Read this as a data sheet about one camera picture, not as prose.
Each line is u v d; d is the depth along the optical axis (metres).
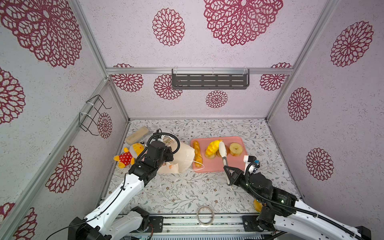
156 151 0.56
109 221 0.40
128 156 0.90
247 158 0.64
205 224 0.73
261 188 0.50
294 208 0.48
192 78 0.98
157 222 0.75
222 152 0.75
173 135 0.57
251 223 0.72
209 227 0.74
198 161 0.95
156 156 0.56
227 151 0.99
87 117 0.75
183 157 0.91
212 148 0.79
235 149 0.98
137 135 1.06
